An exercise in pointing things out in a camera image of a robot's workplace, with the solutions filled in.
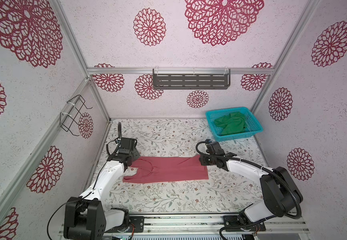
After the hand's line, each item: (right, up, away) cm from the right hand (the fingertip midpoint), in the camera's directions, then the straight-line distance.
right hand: (201, 156), depth 92 cm
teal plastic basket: (+41, +19, +18) cm, 49 cm away
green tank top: (+27, +22, +21) cm, 41 cm away
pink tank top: (-27, -8, 0) cm, 28 cm away
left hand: (-42, +1, -5) cm, 42 cm away
